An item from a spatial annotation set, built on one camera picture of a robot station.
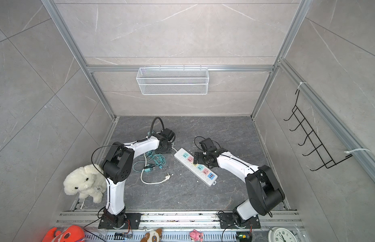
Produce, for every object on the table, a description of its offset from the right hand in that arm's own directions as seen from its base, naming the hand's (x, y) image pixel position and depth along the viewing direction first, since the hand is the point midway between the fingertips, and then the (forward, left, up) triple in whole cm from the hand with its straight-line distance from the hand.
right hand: (202, 159), depth 90 cm
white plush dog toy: (-16, +56, +12) cm, 60 cm away
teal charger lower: (-5, +33, -3) cm, 34 cm away
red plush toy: (-36, +61, 0) cm, 71 cm away
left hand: (+11, +22, -3) cm, 25 cm away
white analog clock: (-37, -34, -2) cm, 50 cm away
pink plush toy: (-37, +5, -2) cm, 38 cm away
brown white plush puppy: (-37, +25, -2) cm, 45 cm away
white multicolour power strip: (+3, +11, -3) cm, 11 cm away
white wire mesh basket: (+47, +18, +25) cm, 56 cm away
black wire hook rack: (-11, -49, +26) cm, 56 cm away
